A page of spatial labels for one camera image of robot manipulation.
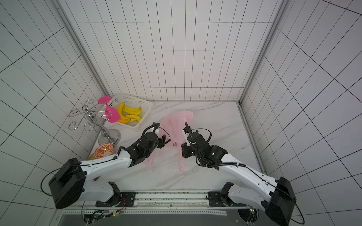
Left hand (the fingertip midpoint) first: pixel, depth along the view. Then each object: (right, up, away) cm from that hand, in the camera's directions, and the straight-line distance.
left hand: (159, 135), depth 86 cm
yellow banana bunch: (-29, +13, +23) cm, 39 cm away
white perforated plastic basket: (-27, +23, +26) cm, 44 cm away
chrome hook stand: (-36, -2, +6) cm, 37 cm away
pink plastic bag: (+10, +7, +4) cm, 13 cm away
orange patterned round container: (-37, -10, +4) cm, 39 cm away
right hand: (+14, -3, -9) cm, 17 cm away
